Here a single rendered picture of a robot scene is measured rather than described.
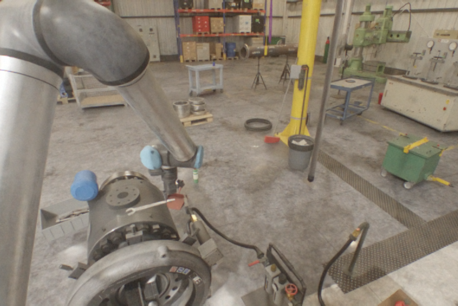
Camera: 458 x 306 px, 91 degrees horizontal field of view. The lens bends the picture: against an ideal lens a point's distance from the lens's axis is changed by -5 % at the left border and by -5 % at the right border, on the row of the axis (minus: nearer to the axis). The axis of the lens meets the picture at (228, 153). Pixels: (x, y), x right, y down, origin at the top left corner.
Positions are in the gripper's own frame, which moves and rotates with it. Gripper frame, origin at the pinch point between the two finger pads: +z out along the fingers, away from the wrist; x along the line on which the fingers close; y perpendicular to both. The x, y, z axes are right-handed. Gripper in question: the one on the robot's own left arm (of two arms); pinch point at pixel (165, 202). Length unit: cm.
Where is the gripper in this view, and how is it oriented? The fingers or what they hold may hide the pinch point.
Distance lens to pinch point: 123.3
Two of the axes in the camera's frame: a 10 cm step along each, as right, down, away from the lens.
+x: -5.2, -4.0, 7.6
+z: -0.6, 9.0, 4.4
